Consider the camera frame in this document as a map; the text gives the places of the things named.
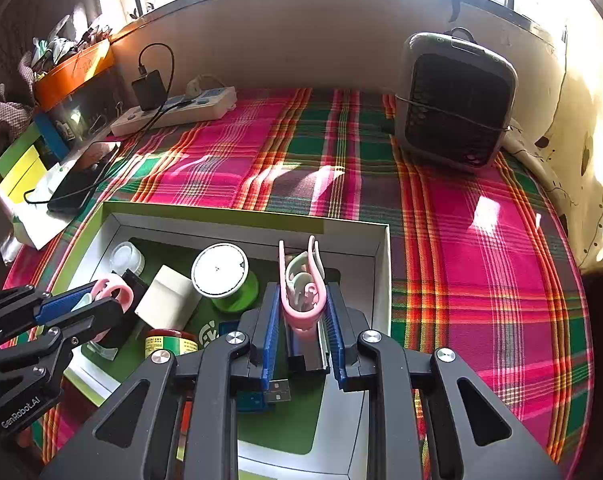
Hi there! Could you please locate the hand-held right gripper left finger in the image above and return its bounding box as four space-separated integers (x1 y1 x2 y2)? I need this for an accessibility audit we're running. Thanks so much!
38 282 282 480

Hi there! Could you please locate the black charger brick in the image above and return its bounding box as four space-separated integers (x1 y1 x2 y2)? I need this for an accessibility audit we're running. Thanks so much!
131 70 168 112

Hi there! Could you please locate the yellow box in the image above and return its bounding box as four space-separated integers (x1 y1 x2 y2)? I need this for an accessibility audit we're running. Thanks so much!
0 145 44 204

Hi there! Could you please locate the black smartphone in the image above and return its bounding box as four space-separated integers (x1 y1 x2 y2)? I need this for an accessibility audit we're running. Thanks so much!
47 141 122 213

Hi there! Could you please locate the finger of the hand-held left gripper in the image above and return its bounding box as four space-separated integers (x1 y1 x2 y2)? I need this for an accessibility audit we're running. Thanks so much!
0 281 102 353
0 299 124 386

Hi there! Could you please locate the blue usb device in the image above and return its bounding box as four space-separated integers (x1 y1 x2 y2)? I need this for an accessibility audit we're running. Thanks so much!
237 379 293 413

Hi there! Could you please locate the red jar with green label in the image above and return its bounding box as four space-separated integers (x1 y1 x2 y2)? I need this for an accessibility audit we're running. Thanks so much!
144 329 199 360

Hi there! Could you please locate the black charging cable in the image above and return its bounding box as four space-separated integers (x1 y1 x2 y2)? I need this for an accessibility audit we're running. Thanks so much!
24 42 192 211

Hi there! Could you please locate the brown cloth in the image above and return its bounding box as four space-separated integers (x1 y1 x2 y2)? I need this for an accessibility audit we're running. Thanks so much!
0 85 34 161

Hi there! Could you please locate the small white jar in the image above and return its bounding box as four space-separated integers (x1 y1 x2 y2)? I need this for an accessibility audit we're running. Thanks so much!
108 241 146 277

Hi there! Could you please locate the black silver stick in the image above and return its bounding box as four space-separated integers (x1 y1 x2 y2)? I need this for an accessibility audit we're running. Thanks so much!
286 325 331 375

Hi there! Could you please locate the black device with clear cap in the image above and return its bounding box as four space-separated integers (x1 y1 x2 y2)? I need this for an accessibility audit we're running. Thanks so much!
88 269 149 361

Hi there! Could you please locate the pink loop clip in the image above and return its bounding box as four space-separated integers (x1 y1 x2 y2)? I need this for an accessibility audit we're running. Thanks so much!
278 235 328 343

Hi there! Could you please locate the orange box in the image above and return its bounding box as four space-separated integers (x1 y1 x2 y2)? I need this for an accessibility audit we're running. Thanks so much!
34 40 116 111

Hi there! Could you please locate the white power strip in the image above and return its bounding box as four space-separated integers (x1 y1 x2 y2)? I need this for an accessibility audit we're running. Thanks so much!
110 86 238 137

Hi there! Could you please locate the white plug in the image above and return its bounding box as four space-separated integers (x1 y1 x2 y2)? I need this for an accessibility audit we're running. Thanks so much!
185 75 223 100

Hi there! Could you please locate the cream curtain with hearts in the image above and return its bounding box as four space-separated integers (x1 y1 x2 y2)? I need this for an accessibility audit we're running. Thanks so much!
501 0 603 276

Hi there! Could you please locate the dark glossy box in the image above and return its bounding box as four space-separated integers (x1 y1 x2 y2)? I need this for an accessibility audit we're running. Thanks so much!
51 67 127 146

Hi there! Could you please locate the pink holder with oval insert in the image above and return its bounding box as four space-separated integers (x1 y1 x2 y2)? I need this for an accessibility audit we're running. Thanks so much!
88 274 134 311

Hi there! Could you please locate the grey portable air cooler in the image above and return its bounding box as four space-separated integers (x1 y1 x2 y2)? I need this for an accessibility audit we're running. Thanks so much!
394 30 519 173

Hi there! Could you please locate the white charger adapter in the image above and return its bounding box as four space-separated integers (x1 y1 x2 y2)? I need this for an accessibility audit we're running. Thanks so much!
134 265 203 333

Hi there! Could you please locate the plaid blanket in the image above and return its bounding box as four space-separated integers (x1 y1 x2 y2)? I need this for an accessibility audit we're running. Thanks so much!
1 87 595 480

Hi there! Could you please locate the green white thread spool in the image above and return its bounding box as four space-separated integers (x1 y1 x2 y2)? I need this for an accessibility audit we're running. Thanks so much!
191 242 259 313

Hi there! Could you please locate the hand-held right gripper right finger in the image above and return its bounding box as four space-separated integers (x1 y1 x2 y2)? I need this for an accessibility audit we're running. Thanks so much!
326 282 565 480

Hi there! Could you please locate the green cardboard box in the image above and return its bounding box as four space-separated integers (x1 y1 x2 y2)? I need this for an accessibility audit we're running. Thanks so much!
61 202 392 480

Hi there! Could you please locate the blue box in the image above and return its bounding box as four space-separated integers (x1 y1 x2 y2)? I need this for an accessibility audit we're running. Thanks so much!
34 112 72 158

